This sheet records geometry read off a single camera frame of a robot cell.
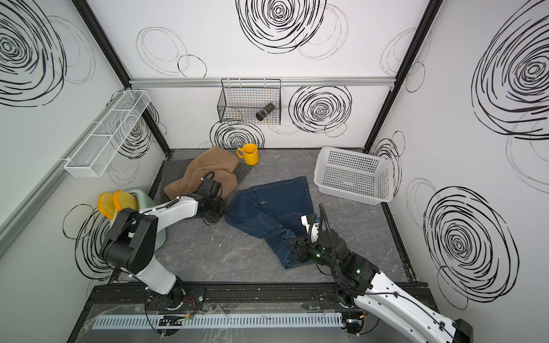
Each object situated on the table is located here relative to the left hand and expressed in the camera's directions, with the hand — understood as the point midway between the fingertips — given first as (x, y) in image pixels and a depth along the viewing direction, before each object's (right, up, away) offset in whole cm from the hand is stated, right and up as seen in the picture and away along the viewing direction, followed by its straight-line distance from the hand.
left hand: (228, 210), depth 94 cm
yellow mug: (+8, +27, +14) cm, 32 cm away
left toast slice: (-37, +6, -22) cm, 43 cm away
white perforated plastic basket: (+62, +16, +14) cm, 66 cm away
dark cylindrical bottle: (+15, +41, -5) cm, 44 cm away
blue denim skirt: (+20, -1, 0) cm, 20 cm away
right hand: (+26, -7, -22) cm, 35 cm away
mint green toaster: (-29, +6, -12) cm, 32 cm away
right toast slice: (-32, +7, -19) cm, 38 cm away
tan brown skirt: (-7, +22, +12) cm, 26 cm away
